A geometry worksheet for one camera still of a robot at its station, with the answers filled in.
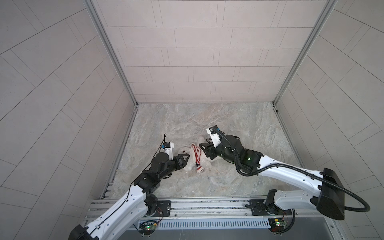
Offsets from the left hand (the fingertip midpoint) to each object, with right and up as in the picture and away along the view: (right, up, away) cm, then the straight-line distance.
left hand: (191, 157), depth 76 cm
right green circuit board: (+40, -29, -8) cm, 50 cm away
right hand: (+5, +7, -5) cm, 10 cm away
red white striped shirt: (+3, +1, +4) cm, 5 cm away
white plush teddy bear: (+6, -3, +3) cm, 8 cm away
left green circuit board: (-19, -28, -11) cm, 35 cm away
